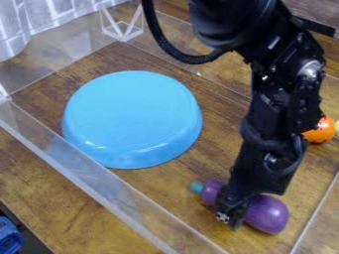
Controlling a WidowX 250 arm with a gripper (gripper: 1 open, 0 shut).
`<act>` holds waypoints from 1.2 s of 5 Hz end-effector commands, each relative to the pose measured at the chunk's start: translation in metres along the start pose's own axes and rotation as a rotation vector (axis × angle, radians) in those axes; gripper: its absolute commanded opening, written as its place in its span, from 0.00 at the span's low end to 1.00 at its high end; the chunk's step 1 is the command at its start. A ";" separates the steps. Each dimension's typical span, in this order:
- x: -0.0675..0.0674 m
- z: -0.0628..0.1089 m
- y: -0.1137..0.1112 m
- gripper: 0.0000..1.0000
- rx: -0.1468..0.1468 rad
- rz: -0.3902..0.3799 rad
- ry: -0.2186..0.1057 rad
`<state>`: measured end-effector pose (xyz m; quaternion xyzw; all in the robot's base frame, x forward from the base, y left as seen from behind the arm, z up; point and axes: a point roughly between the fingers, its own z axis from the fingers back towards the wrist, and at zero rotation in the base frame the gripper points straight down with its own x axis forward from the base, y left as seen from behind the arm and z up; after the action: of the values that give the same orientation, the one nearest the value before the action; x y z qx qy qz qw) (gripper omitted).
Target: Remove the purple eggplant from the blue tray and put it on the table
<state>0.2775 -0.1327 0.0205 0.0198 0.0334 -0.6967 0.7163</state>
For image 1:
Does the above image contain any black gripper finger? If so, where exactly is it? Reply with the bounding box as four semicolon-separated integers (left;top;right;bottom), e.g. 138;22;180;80
216;193;253;230

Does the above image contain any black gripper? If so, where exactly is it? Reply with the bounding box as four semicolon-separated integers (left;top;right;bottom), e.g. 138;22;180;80
223;63;325;202

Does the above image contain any purple toy eggplant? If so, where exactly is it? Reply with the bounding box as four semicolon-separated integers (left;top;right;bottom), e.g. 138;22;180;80
191;180;290;234

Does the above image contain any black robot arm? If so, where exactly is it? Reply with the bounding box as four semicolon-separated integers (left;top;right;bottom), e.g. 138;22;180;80
190;0;326;228

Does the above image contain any blue upside-down tray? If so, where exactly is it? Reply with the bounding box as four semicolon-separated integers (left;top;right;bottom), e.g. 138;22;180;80
62;70;203;170

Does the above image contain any orange toy carrot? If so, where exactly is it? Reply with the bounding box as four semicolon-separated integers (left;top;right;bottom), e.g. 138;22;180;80
303;115;338;144

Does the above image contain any blue object at corner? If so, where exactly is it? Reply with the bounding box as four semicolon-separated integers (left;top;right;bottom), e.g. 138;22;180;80
0;216;24;254

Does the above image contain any white grid curtain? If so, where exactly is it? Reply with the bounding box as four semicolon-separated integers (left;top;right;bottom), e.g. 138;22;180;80
0;0;119;62

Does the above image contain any black braided cable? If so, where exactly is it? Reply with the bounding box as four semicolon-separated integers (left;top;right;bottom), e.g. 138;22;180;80
140;0;227;65

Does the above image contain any clear acrylic enclosure wall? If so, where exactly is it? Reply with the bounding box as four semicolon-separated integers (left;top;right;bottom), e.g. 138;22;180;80
0;6;339;254

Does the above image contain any clear acrylic corner bracket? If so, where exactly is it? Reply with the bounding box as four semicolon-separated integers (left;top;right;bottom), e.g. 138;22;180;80
99;5;144;43

